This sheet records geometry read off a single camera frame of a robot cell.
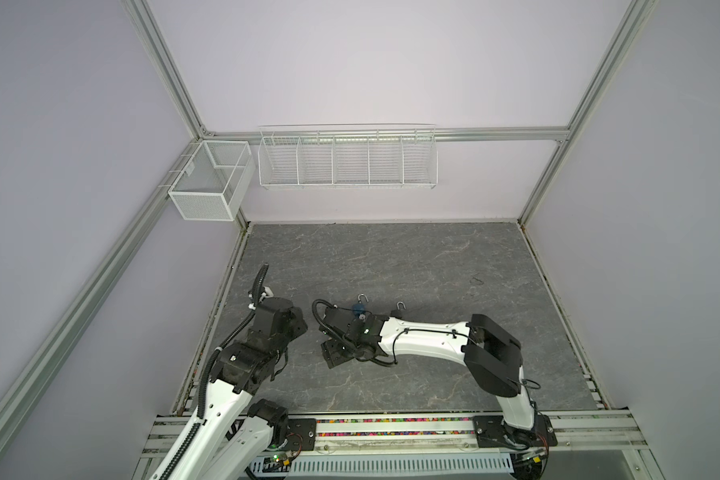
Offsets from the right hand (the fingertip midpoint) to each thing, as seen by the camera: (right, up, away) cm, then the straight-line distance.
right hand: (331, 354), depth 82 cm
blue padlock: (+7, +11, +14) cm, 19 cm away
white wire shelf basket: (+20, +63, +23) cm, 70 cm away
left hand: (-8, +12, -7) cm, 16 cm away
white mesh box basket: (-42, +52, +16) cm, 69 cm away
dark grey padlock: (+20, +9, +14) cm, 26 cm away
